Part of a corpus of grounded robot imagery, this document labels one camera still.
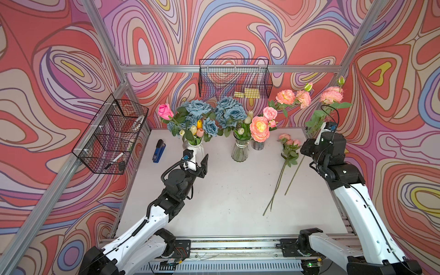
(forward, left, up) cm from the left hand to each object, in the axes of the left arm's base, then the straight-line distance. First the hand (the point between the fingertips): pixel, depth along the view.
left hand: (203, 153), depth 72 cm
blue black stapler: (+24, +31, -26) cm, 47 cm away
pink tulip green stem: (+8, +1, +5) cm, 9 cm away
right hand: (+2, -45, +4) cm, 45 cm away
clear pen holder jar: (+24, -30, -23) cm, 45 cm away
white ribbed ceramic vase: (+8, +4, -8) cm, 12 cm away
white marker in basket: (-2, +39, -3) cm, 39 cm away
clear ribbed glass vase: (+17, -19, -21) cm, 33 cm away
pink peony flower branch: (+16, -48, -23) cm, 56 cm away
